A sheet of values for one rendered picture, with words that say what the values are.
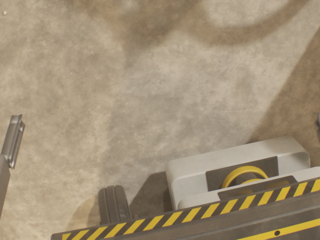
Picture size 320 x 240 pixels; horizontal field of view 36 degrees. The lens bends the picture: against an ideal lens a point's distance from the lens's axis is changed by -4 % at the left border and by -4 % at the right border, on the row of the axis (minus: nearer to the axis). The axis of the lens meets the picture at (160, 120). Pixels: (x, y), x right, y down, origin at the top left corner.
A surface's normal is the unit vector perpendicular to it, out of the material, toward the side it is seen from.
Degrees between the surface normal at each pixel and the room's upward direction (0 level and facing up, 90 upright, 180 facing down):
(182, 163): 90
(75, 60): 0
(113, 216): 50
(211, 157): 90
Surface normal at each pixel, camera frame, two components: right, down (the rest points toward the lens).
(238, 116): 0.12, 0.33
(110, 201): -0.11, -0.77
